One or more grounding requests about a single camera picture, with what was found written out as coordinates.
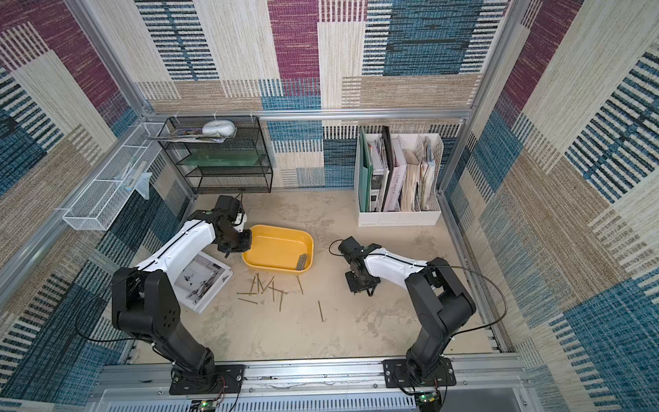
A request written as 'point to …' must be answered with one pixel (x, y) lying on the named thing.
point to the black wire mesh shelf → (227, 154)
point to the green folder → (365, 174)
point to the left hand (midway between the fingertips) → (247, 245)
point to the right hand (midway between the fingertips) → (359, 282)
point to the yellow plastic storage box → (277, 248)
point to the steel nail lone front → (321, 312)
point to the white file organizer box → (398, 178)
